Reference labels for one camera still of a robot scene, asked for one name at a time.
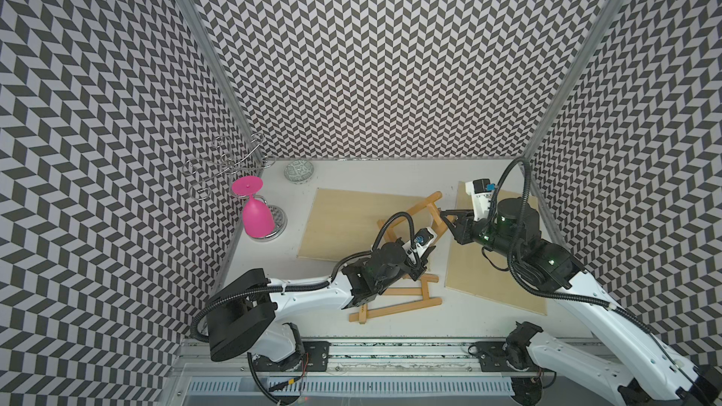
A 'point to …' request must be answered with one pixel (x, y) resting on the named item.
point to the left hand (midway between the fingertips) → (429, 245)
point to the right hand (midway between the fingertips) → (444, 219)
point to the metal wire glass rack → (233, 160)
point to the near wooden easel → (365, 314)
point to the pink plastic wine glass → (258, 219)
